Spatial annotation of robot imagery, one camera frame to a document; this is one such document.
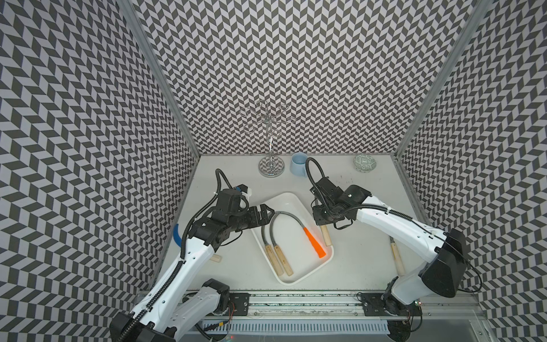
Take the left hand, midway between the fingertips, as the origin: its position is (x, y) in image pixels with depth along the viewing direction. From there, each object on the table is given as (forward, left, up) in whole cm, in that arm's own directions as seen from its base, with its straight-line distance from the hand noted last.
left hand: (264, 217), depth 74 cm
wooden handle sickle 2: (-5, -22, -5) cm, 23 cm away
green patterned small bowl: (+40, -50, -16) cm, 66 cm away
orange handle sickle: (-6, -21, -18) cm, 29 cm away
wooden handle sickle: (+1, -2, -18) cm, 18 cm away
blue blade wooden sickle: (-19, +10, +16) cm, 27 cm away
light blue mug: (+35, -14, -12) cm, 40 cm away
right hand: (+1, -21, -4) cm, 21 cm away
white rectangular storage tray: (-2, -10, -20) cm, 22 cm away
